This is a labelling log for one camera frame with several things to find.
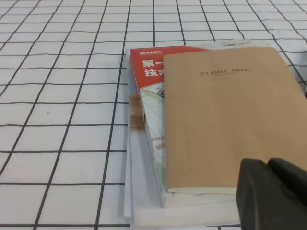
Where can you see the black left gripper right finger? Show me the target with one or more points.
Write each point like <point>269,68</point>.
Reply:
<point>293,177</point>

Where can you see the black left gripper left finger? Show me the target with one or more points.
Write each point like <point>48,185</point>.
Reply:
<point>264,202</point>

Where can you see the tan classic note notebook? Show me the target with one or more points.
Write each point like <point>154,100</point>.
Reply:
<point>222,106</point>

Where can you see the red Broadview book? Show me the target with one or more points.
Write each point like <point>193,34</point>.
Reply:
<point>148,72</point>

